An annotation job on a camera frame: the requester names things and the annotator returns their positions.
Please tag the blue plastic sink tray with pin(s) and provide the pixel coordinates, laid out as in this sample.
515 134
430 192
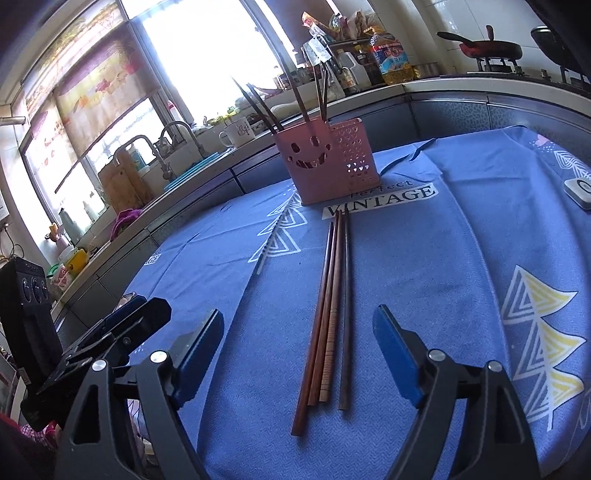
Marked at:
194 173

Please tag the dark wooden chopstick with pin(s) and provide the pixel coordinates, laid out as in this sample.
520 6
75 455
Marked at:
325 94
254 105
265 107
295 90
320 99

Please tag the thin grey metal chopstick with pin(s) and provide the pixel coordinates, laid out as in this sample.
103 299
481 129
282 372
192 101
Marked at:
260 265

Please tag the pink dish cloth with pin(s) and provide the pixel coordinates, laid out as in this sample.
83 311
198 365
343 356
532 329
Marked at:
127 224

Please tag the yellow plastic container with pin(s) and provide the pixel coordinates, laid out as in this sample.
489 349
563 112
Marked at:
76 261

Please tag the light brown striped chopstick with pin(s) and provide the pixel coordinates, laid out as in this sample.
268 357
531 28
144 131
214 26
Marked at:
328 360

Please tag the plain brown chopstick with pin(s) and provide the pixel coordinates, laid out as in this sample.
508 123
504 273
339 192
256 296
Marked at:
327 300

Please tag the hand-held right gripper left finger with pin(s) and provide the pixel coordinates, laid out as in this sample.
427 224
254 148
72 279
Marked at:
201 350

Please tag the pile of food packets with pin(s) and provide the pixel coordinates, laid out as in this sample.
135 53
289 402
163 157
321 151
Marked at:
351 25

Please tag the black wok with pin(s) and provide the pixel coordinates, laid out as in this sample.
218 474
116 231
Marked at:
554 44

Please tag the small white square device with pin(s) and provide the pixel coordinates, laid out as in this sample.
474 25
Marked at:
579 189

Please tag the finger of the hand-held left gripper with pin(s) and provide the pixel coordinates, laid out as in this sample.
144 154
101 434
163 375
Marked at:
143 318
131 305

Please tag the white printed mug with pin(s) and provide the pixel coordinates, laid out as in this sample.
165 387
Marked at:
240 131

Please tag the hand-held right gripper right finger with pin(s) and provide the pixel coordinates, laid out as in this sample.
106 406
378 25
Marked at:
397 355

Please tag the dark grey chopstick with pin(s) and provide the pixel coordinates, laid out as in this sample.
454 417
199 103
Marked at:
345 323

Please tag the grey thermos flask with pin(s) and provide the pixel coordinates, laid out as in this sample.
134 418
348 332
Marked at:
69 226

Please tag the blue dish soap bottle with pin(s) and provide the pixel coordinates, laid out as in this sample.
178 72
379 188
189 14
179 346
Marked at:
136 157

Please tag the black gas stove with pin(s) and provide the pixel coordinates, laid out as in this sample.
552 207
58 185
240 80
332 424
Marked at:
498 69

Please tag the wooden cutting board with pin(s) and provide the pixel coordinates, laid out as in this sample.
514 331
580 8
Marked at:
120 184

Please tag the steel kitchen faucet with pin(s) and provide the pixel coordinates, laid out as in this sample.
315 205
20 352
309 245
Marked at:
164 168
199 146

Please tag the blue printed tablecloth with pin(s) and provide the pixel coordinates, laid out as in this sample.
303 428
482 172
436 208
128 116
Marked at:
438 277

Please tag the yellow cooking oil bottle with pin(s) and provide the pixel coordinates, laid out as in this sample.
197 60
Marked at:
392 62

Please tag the red frying pan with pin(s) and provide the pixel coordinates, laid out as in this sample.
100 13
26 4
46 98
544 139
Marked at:
489 47

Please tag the row of spice jars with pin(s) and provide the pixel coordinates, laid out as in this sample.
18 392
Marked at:
291 78

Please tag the pink plastic utensil holder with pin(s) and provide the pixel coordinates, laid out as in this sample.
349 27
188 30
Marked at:
314 170

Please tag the white dish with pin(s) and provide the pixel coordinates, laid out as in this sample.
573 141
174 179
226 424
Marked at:
284 110

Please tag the long reddish brown chopstick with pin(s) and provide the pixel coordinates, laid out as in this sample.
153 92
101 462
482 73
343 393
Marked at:
313 332

